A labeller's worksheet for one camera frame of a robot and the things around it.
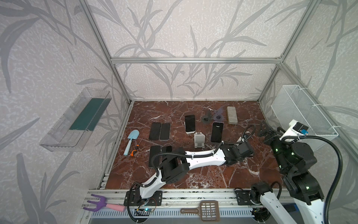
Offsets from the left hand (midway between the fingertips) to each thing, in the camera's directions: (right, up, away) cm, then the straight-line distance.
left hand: (240, 149), depth 81 cm
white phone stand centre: (-23, +3, +12) cm, 27 cm away
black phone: (-29, +14, +25) cm, 41 cm away
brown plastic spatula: (-20, -28, -11) cm, 37 cm away
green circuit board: (-53, -28, -11) cm, 61 cm away
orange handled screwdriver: (-67, -4, +8) cm, 67 cm away
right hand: (+4, +17, -20) cm, 27 cm away
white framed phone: (-48, +8, +21) cm, 53 cm away
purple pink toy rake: (-76, -26, -8) cm, 81 cm away
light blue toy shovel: (-70, +6, +18) cm, 73 cm away
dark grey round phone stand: (-7, +19, +27) cm, 33 cm away
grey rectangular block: (+3, +20, +26) cm, 33 cm away
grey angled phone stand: (-17, +19, +23) cm, 34 cm away
